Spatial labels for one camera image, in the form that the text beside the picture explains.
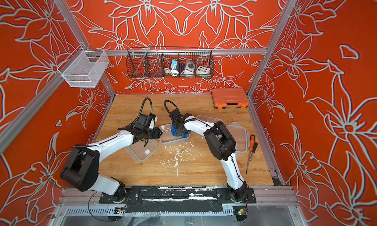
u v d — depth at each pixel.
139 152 0.88
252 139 0.90
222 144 0.57
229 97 1.16
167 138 0.95
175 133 0.92
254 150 0.88
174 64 0.83
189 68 0.91
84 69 0.91
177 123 0.71
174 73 0.86
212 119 1.01
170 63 1.00
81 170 0.43
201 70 0.94
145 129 0.72
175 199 0.73
